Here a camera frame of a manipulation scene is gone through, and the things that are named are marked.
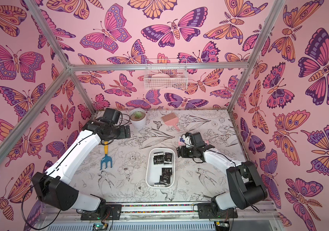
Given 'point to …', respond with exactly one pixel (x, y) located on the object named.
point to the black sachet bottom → (165, 177)
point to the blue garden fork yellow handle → (106, 159)
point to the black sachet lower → (166, 171)
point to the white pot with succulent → (138, 117)
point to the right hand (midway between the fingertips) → (178, 152)
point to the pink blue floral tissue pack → (180, 140)
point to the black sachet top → (168, 158)
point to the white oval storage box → (160, 168)
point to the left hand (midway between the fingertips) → (124, 132)
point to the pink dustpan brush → (171, 119)
